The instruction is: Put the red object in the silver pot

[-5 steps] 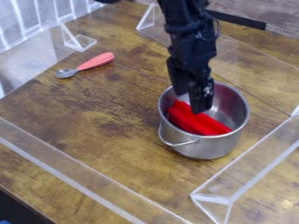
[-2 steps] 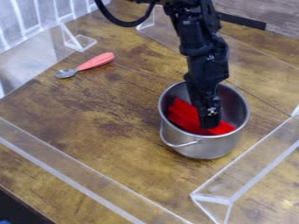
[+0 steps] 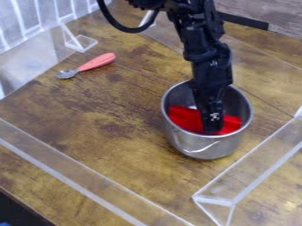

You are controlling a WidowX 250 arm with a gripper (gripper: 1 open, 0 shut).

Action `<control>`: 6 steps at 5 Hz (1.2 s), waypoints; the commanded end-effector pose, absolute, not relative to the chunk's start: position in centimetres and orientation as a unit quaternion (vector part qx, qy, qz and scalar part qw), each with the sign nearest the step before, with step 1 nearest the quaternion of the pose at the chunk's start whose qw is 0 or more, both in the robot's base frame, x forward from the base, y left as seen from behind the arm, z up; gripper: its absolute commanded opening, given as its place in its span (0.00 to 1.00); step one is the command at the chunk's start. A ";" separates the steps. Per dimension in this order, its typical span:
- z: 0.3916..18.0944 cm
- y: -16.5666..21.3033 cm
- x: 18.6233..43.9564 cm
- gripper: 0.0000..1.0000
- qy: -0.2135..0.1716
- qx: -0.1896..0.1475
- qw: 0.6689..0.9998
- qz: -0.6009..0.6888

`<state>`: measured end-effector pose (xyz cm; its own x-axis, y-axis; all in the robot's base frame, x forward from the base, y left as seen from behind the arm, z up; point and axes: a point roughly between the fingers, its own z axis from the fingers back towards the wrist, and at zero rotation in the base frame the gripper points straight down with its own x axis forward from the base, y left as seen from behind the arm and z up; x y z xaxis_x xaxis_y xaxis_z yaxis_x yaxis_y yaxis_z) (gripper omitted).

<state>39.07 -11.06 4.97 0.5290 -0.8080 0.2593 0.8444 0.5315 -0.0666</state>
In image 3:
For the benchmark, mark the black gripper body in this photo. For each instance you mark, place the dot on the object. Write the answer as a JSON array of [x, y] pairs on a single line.
[[211, 66]]

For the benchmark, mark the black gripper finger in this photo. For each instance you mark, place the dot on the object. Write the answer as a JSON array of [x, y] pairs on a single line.
[[209, 107]]

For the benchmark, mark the red block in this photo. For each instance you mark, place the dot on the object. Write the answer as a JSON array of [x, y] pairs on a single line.
[[187, 119]]

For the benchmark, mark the silver metal pot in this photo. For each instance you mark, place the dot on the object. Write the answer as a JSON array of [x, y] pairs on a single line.
[[204, 146]]

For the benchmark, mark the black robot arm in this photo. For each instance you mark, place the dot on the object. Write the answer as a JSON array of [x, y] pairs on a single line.
[[199, 28]]

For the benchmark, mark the clear acrylic barrier right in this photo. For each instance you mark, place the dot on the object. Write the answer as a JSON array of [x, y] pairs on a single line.
[[217, 197]]

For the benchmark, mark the clear acrylic barrier left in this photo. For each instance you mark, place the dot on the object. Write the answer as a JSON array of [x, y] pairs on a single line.
[[37, 54]]

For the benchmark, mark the clear acrylic barrier front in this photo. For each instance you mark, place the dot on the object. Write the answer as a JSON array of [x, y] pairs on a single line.
[[135, 209]]

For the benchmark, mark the spoon with pink handle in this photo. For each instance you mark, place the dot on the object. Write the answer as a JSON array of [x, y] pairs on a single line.
[[96, 62]]

